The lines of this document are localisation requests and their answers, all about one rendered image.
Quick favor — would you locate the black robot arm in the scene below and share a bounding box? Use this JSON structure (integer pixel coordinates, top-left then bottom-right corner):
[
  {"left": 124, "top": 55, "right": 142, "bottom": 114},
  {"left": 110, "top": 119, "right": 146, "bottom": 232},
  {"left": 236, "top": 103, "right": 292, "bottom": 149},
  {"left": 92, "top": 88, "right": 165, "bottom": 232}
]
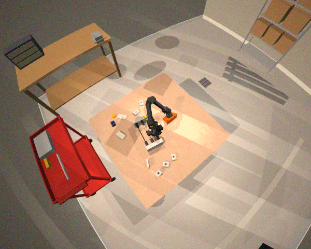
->
[{"left": 145, "top": 96, "right": 173, "bottom": 136}]

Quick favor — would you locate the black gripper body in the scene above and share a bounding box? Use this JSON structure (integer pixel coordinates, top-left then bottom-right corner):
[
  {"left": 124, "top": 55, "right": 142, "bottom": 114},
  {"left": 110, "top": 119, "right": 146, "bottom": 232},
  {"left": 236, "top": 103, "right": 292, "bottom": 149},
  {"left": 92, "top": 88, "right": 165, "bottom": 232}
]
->
[{"left": 146, "top": 124, "right": 163, "bottom": 136}]

